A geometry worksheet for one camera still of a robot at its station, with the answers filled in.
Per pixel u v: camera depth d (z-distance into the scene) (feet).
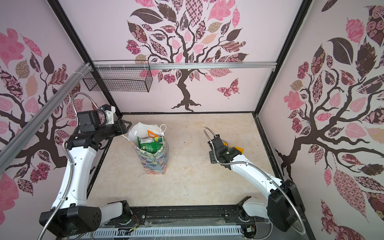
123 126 2.19
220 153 2.03
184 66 3.05
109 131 1.96
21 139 1.74
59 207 1.21
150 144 2.53
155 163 2.49
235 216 2.38
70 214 1.19
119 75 3.11
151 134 2.81
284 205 1.32
